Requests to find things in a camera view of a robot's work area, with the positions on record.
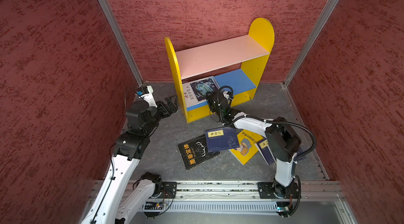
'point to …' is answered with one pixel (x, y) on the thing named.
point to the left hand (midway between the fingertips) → (170, 102)
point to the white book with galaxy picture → (195, 92)
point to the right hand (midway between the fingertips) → (204, 96)
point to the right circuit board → (283, 207)
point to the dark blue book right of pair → (300, 157)
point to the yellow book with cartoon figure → (247, 148)
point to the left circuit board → (153, 205)
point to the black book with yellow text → (195, 152)
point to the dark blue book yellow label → (223, 138)
